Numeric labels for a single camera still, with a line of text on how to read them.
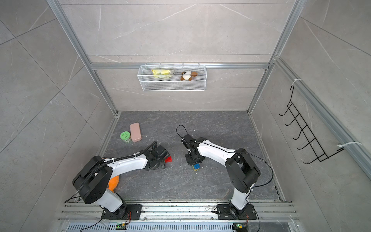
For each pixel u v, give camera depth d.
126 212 0.68
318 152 0.61
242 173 0.46
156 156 0.70
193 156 0.75
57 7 0.68
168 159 0.91
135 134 1.04
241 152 0.48
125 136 1.00
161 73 0.83
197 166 0.82
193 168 0.84
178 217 0.73
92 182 0.44
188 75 0.86
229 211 0.69
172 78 0.90
